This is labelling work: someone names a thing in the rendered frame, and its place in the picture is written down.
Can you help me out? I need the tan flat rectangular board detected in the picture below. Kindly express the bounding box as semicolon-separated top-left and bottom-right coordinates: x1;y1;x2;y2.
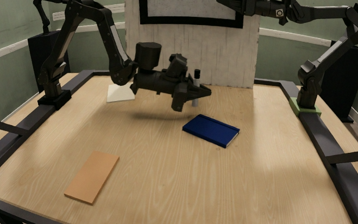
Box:
64;151;120;205

